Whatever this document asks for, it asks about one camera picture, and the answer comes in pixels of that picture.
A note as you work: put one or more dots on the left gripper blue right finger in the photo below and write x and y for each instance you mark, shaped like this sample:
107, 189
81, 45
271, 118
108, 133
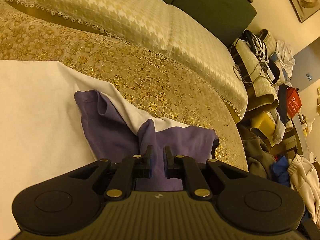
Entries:
169, 164

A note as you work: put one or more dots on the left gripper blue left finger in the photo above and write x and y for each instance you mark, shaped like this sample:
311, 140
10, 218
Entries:
148, 162

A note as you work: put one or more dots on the white purple raglan t-shirt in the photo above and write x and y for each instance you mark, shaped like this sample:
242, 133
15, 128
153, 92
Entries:
55, 119

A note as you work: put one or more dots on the gold lace tablecloth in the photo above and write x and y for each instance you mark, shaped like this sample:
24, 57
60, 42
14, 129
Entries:
150, 81

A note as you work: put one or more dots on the grey hoodie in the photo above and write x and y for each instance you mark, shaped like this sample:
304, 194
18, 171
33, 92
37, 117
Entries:
259, 159

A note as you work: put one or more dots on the blue garment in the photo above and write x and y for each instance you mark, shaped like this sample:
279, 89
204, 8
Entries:
279, 171

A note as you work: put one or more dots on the cream covered side chair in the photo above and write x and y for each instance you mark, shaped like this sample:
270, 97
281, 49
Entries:
261, 79

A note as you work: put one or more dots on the red bag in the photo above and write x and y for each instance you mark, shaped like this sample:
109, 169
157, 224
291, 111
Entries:
293, 102

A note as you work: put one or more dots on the white garment in pile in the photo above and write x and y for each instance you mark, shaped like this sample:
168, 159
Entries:
304, 179

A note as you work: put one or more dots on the green sofa with cream cover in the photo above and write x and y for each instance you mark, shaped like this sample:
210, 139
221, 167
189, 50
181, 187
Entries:
196, 33

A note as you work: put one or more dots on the striped black white cloth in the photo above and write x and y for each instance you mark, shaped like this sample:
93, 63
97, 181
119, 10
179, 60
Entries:
256, 45

